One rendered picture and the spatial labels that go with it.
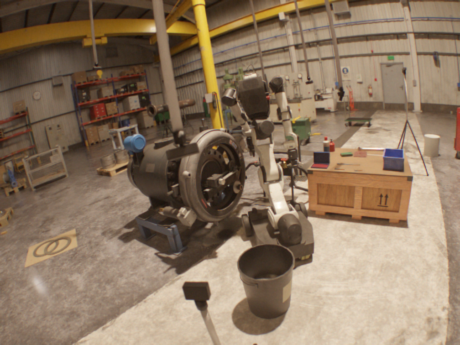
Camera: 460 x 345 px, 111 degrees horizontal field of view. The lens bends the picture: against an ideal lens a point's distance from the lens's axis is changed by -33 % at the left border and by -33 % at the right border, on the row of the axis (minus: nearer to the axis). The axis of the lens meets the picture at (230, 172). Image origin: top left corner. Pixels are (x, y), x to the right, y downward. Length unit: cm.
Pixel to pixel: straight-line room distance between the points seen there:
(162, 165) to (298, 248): 124
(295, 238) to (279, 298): 49
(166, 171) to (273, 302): 128
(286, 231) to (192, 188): 71
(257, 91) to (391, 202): 151
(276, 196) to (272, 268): 63
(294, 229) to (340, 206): 82
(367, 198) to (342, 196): 24
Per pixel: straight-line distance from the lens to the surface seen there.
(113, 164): 588
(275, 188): 193
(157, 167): 204
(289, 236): 164
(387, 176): 215
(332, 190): 227
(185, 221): 171
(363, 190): 223
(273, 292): 129
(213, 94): 543
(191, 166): 164
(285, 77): 863
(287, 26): 1315
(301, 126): 499
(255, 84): 193
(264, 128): 182
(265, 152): 197
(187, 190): 167
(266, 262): 151
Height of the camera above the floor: 122
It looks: 18 degrees down
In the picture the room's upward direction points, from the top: 9 degrees counter-clockwise
